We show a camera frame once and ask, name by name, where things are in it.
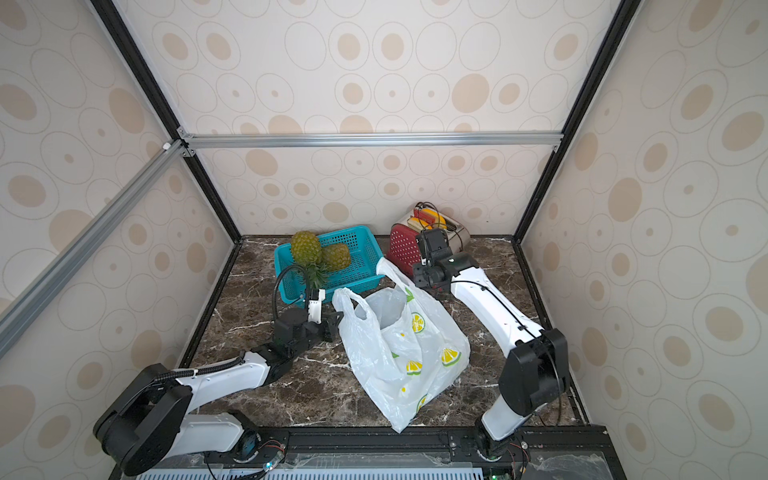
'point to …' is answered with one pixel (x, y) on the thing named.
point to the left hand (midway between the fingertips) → (350, 314)
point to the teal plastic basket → (363, 266)
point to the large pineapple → (307, 252)
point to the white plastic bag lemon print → (406, 350)
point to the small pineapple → (336, 256)
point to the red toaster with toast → (403, 253)
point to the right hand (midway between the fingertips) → (421, 275)
